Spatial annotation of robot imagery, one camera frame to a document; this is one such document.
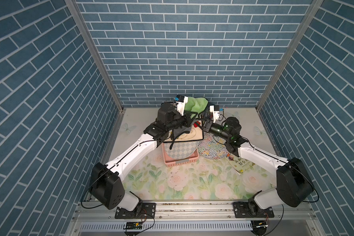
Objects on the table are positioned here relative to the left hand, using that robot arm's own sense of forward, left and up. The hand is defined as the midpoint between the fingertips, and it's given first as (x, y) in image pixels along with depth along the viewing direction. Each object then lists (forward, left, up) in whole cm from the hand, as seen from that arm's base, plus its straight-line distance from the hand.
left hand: (201, 114), depth 72 cm
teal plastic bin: (0, -3, 0) cm, 3 cm away
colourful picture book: (-12, -27, -32) cm, 44 cm away
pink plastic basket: (-13, +15, -26) cm, 33 cm away
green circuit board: (-42, +32, -37) cm, 64 cm away
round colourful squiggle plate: (0, -11, -33) cm, 34 cm away
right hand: (-2, +2, -3) cm, 4 cm away
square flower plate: (-7, +2, -7) cm, 10 cm away
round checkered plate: (-3, +10, -30) cm, 31 cm away
